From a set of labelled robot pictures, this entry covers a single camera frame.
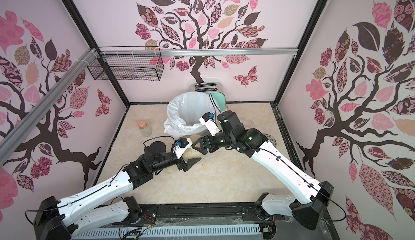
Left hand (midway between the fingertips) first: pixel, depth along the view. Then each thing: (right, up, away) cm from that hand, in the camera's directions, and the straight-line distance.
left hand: (196, 153), depth 72 cm
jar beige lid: (0, +8, -4) cm, 9 cm away
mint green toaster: (+10, +34, +32) cm, 48 cm away
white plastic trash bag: (-8, +21, +19) cm, 29 cm away
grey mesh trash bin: (+4, +8, +4) cm, 10 cm away
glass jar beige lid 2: (-9, -5, -9) cm, 14 cm away
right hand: (+2, +6, -6) cm, 9 cm away
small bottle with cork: (-35, +8, +27) cm, 45 cm away
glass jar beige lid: (-2, 0, -2) cm, 3 cm away
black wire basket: (-44, +49, +23) cm, 70 cm away
